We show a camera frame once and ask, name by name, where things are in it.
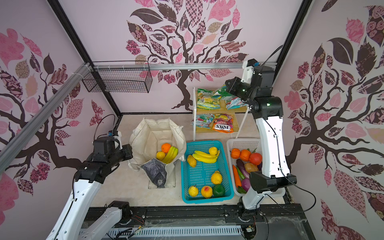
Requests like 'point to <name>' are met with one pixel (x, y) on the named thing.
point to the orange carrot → (236, 177)
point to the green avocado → (218, 190)
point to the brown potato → (250, 167)
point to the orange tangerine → (165, 147)
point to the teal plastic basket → (205, 176)
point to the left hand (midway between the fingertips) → (131, 150)
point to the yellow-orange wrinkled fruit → (191, 160)
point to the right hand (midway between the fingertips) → (227, 79)
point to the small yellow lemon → (160, 155)
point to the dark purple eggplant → (241, 166)
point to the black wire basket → (124, 76)
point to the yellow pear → (193, 191)
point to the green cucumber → (243, 177)
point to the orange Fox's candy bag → (223, 122)
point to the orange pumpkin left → (235, 153)
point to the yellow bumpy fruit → (216, 177)
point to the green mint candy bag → (203, 120)
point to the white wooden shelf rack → (223, 110)
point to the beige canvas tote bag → (146, 139)
